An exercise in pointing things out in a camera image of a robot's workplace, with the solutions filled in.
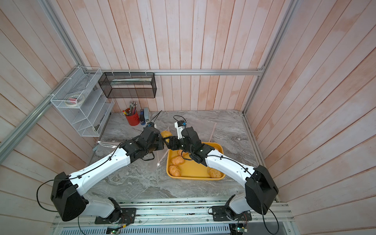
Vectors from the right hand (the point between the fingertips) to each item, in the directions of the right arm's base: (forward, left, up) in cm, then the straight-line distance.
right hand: (166, 138), depth 78 cm
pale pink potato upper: (-4, -5, -17) cm, 18 cm away
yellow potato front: (+1, 0, +3) cm, 3 cm away
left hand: (0, +3, -4) cm, 5 cm away
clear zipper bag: (-8, +2, -2) cm, 9 cm away
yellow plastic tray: (-7, -13, -23) cm, 28 cm away
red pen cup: (+27, +30, -15) cm, 43 cm away
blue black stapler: (+31, +25, -16) cm, 43 cm away
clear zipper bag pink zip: (-2, +35, -5) cm, 35 cm away
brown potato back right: (-12, -27, -17) cm, 34 cm away
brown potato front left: (-11, -4, -17) cm, 21 cm away
